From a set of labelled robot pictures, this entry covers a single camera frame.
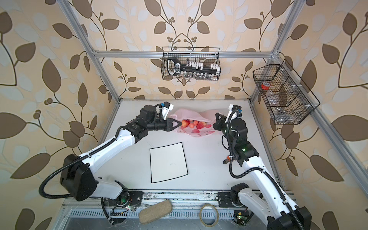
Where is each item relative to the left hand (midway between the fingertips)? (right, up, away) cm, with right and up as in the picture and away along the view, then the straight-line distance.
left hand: (182, 121), depth 74 cm
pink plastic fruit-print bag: (+16, +3, +21) cm, 26 cm away
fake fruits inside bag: (+6, -3, +29) cm, 29 cm away
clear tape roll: (+17, -45, -8) cm, 49 cm away
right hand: (+18, +4, -1) cm, 18 cm away
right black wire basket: (+56, +11, 0) cm, 57 cm away
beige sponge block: (-13, -43, -5) cm, 45 cm away
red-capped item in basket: (+51, +22, +14) cm, 57 cm away
